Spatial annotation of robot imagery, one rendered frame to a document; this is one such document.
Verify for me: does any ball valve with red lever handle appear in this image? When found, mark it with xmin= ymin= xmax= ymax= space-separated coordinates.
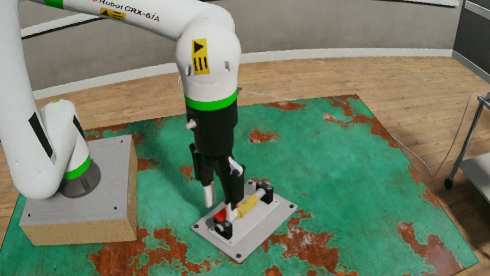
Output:
xmin=208 ymin=180 xmax=280 ymax=247

